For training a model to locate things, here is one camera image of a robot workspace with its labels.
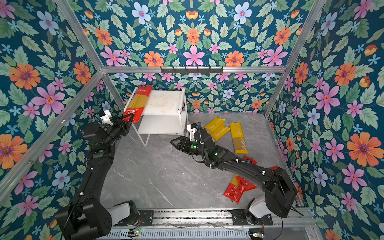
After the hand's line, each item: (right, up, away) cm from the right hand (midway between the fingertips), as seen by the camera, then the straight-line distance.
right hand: (172, 142), depth 70 cm
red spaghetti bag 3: (+33, -26, +11) cm, 44 cm away
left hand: (-18, +15, -2) cm, 23 cm away
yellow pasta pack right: (+39, -4, +31) cm, 51 cm away
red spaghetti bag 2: (+38, -24, +10) cm, 46 cm away
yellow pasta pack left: (+24, +11, +41) cm, 49 cm away
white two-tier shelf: (-5, +14, +6) cm, 16 cm away
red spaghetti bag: (-19, +19, +6) cm, 28 cm away
